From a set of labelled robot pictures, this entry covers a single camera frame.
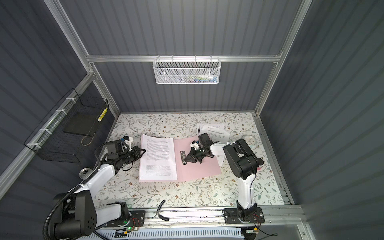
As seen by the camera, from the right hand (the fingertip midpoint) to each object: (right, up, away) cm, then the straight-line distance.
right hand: (186, 161), depth 91 cm
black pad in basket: (-49, +23, -20) cm, 57 cm away
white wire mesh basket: (-1, +68, +33) cm, 76 cm away
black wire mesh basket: (-58, +15, -27) cm, 66 cm away
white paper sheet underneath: (+22, +18, +18) cm, 33 cm away
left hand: (-25, +7, -4) cm, 26 cm away
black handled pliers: (-12, -24, -17) cm, 31 cm away
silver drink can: (-51, -2, -16) cm, 53 cm away
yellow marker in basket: (-46, +28, -10) cm, 54 cm away
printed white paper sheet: (-17, +1, -3) cm, 17 cm away
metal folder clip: (-3, +2, +5) cm, 6 cm away
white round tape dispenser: (+43, +13, +10) cm, 46 cm away
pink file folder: (+14, -4, +3) cm, 15 cm away
